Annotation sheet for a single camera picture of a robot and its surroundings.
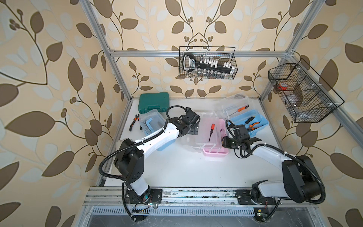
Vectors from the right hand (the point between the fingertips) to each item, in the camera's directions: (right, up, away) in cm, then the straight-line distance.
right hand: (221, 142), depth 91 cm
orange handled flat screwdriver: (+17, +22, +11) cm, 29 cm away
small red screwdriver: (-7, +11, -5) cm, 14 cm away
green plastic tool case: (-55, +28, +26) cm, 67 cm away
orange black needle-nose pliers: (+23, +8, +9) cm, 26 cm away
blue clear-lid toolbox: (-46, +14, +1) cm, 48 cm away
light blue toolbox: (+17, +21, +11) cm, 29 cm away
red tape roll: (+33, +34, -10) cm, 49 cm away
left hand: (-22, +11, -6) cm, 25 cm away
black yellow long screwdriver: (+25, +14, +14) cm, 32 cm away
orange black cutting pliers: (-62, +13, +15) cm, 65 cm away
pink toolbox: (-15, +2, -11) cm, 19 cm away
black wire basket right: (+40, +28, -17) cm, 52 cm away
